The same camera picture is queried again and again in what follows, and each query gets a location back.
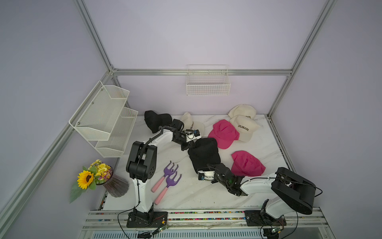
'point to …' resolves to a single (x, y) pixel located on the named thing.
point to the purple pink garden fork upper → (167, 171)
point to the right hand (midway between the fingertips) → (210, 164)
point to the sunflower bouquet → (97, 173)
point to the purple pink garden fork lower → (170, 182)
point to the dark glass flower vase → (116, 186)
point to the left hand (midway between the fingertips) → (193, 146)
